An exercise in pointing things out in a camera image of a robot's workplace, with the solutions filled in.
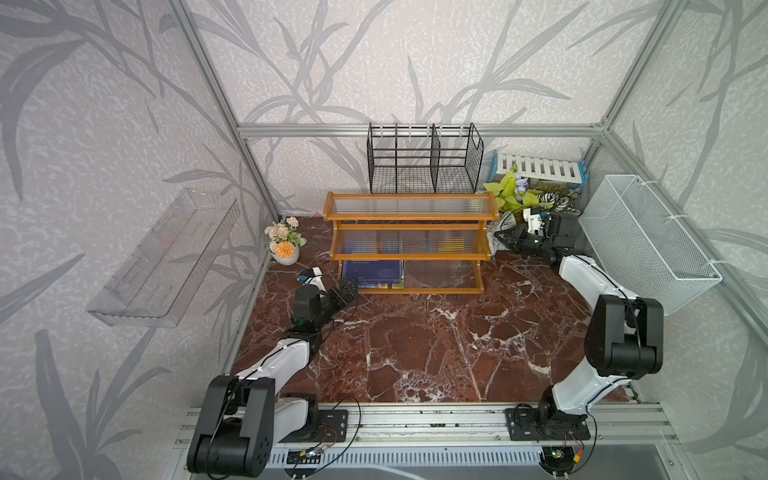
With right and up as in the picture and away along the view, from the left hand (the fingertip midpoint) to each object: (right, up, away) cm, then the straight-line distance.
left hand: (351, 284), depth 87 cm
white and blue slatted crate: (+69, +36, +10) cm, 78 cm away
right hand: (+43, +15, +2) cm, 46 cm away
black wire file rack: (+22, +42, +18) cm, 51 cm away
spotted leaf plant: (+63, +26, +3) cm, 68 cm away
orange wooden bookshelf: (+19, +12, +25) cm, 33 cm away
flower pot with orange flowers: (-25, +12, +12) cm, 30 cm away
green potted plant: (+50, +27, +7) cm, 57 cm away
